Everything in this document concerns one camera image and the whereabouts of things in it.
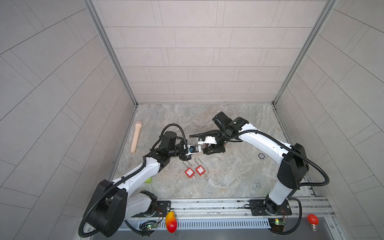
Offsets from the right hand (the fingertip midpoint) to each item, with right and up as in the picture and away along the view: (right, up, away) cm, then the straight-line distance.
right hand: (206, 149), depth 77 cm
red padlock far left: (-9, -14, +4) cm, 17 cm away
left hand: (-3, +2, +1) cm, 3 cm away
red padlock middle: (-3, -13, +6) cm, 15 cm away
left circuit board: (-26, -31, -12) cm, 42 cm away
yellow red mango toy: (-16, -30, -12) cm, 36 cm away
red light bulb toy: (+48, -30, -10) cm, 58 cm away
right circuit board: (+32, -33, -9) cm, 47 cm away
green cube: (-30, -17, 0) cm, 34 cm away
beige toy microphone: (-45, +10, +22) cm, 51 cm away
